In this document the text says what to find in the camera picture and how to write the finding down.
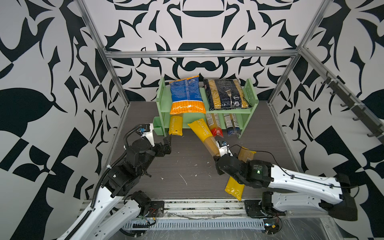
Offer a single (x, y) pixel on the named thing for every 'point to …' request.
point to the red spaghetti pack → (214, 124)
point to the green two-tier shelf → (252, 97)
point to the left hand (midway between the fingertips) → (161, 134)
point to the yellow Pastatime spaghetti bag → (200, 127)
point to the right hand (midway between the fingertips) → (216, 157)
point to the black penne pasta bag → (224, 94)
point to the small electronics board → (271, 225)
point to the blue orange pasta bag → (186, 96)
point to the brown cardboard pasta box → (245, 153)
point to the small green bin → (158, 126)
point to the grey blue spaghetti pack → (232, 124)
